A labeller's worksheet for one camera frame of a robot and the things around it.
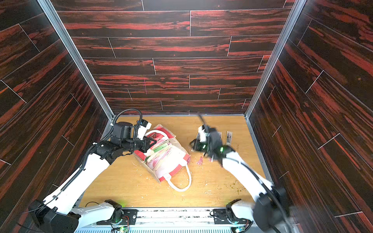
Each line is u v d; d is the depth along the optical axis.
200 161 0.93
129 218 0.72
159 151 0.93
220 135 0.64
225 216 0.73
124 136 0.56
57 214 0.37
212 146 0.61
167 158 0.91
